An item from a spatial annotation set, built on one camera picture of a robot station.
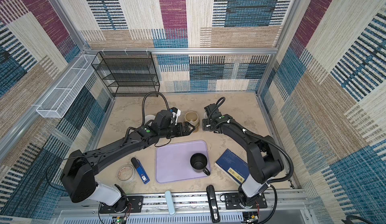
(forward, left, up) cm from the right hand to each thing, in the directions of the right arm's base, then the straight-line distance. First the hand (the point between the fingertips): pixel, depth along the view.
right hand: (211, 125), depth 91 cm
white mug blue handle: (-4, +4, +16) cm, 17 cm away
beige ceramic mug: (+9, +11, -4) cm, 15 cm away
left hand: (-7, +12, +10) cm, 17 cm away
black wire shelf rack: (+40, +56, +9) cm, 70 cm away
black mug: (-19, +8, -8) cm, 22 cm away
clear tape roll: (-23, +48, -9) cm, 54 cm away
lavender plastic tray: (-18, +23, -8) cm, 30 cm away
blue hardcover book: (-22, -11, -8) cm, 26 cm away
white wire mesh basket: (0, +74, +25) cm, 78 cm away
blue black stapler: (-23, +39, -6) cm, 46 cm away
